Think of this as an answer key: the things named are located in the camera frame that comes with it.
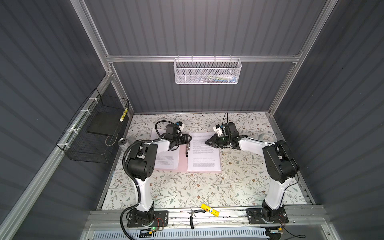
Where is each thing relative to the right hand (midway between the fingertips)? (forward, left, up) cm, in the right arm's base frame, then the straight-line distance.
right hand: (206, 143), depth 92 cm
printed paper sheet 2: (-5, +2, -9) cm, 10 cm away
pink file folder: (-10, +15, -8) cm, 19 cm away
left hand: (+8, +12, -4) cm, 15 cm away
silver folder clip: (+1, +12, -7) cm, 14 cm away
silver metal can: (-3, +50, +6) cm, 50 cm away
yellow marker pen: (-36, -1, -6) cm, 36 cm away
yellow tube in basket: (+6, +47, +20) cm, 51 cm away
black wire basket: (-14, +59, +23) cm, 65 cm away
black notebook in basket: (-3, +52, +23) cm, 57 cm away
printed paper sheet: (-7, +26, -7) cm, 28 cm away
